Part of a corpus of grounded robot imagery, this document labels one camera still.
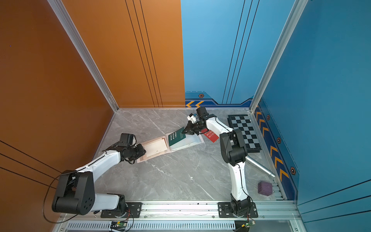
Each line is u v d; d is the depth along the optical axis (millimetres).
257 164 870
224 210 725
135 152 790
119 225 717
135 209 740
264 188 756
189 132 868
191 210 755
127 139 720
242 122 1066
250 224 694
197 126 849
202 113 827
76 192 845
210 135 1027
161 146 965
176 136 958
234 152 566
